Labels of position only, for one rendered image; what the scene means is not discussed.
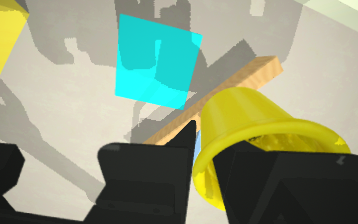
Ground tan wooden bar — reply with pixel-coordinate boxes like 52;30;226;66
142;55;283;145

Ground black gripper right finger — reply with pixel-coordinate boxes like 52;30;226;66
212;140;358;224

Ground yellow cup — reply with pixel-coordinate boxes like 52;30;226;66
192;87;351;211

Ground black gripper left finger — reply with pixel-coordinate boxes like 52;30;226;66
97;120;197;224

